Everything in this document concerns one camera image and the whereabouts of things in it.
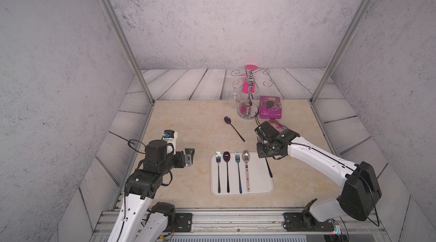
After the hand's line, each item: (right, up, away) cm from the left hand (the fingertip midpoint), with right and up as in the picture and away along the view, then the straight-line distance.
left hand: (187, 150), depth 73 cm
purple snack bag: (+45, +19, +35) cm, 60 cm away
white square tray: (+33, -17, +11) cm, 39 cm away
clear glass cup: (+22, +24, +26) cm, 42 cm away
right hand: (+34, -3, +10) cm, 36 cm away
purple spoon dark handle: (+18, +11, +35) cm, 41 cm away
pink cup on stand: (+30, +32, +22) cm, 49 cm away
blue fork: (+23, -8, +20) cm, 32 cm away
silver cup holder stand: (+33, +17, +43) cm, 57 cm away
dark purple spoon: (+17, -8, +18) cm, 26 cm away
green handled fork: (+12, -9, +20) cm, 25 cm away
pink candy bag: (+48, +8, +30) cm, 57 cm away
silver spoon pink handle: (+27, -7, +18) cm, 34 cm away
